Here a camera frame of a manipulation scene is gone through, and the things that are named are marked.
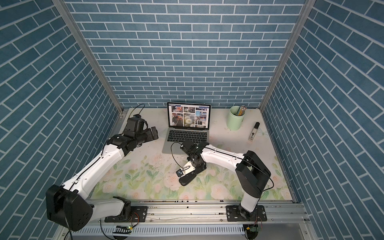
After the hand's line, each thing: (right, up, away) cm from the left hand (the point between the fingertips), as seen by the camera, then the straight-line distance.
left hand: (154, 132), depth 82 cm
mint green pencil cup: (+50, +9, +18) cm, 53 cm away
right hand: (+23, -19, +4) cm, 30 cm away
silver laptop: (+16, +7, +22) cm, 28 cm away
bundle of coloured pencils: (+53, +14, +16) cm, 58 cm away
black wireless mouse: (+17, -26, 0) cm, 32 cm away
